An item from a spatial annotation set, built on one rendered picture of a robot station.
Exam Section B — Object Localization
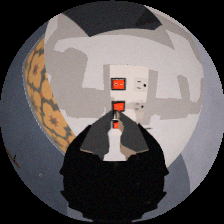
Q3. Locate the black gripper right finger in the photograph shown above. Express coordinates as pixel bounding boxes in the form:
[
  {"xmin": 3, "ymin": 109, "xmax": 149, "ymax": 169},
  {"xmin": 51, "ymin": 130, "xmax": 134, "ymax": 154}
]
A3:
[{"xmin": 115, "ymin": 109, "xmax": 169, "ymax": 176}]

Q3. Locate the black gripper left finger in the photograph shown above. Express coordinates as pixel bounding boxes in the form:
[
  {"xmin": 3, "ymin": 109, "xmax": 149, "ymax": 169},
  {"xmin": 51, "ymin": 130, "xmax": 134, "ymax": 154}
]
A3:
[{"xmin": 59, "ymin": 109, "xmax": 115, "ymax": 176}]

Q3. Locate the white power strip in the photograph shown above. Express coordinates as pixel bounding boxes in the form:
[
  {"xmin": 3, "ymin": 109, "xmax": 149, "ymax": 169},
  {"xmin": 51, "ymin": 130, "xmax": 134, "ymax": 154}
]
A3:
[{"xmin": 110, "ymin": 65, "xmax": 149, "ymax": 135}]

